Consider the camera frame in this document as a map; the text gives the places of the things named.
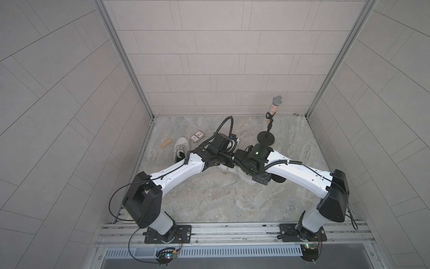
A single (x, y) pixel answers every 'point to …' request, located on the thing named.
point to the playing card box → (197, 136)
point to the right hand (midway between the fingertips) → (266, 174)
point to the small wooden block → (166, 143)
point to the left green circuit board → (165, 255)
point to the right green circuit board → (309, 251)
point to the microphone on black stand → (267, 138)
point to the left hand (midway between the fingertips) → (241, 159)
